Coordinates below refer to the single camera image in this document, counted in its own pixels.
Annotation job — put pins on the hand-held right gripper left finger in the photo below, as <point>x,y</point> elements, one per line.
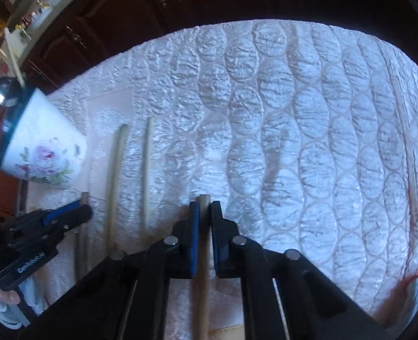
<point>194,237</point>

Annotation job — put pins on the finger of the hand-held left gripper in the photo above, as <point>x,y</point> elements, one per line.
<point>74,217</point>
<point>58,212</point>

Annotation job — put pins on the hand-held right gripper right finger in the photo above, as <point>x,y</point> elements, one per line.
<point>219,251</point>

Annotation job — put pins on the white floral ceramic pot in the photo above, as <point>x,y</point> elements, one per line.
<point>46,138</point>

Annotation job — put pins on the metal spoon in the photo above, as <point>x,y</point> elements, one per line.
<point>5,90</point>

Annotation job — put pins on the person's left hand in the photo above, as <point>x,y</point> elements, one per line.
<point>7,296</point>

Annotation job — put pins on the white quilted table cover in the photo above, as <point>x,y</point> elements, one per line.
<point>265,113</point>

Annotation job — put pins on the red yarn fringe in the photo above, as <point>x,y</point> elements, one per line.
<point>407,283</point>

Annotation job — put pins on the cluster of small bottles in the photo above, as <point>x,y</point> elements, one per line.
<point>35,16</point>

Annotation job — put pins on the dark wooden kitchen cabinet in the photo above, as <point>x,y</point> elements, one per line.
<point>124,7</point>

